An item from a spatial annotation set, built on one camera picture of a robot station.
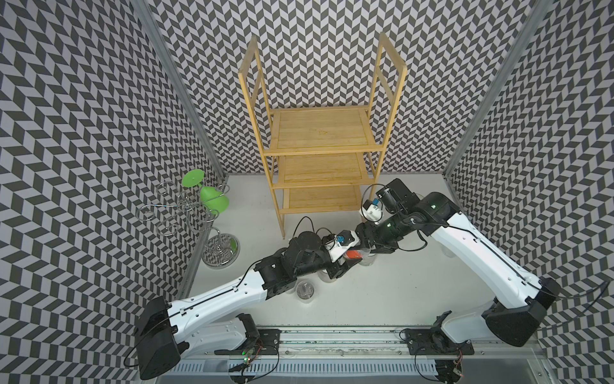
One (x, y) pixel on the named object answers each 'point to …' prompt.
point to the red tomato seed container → (365, 254)
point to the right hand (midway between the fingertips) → (360, 254)
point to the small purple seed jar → (305, 290)
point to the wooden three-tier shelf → (323, 159)
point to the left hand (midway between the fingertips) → (352, 251)
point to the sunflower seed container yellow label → (324, 276)
